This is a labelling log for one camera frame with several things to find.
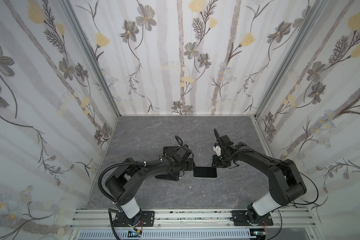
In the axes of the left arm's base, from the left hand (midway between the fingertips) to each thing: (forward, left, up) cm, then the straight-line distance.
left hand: (193, 162), depth 89 cm
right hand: (0, -11, +1) cm, 11 cm away
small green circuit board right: (-35, -29, -4) cm, 46 cm away
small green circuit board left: (-34, +30, -7) cm, 46 cm away
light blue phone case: (-8, -8, -5) cm, 12 cm away
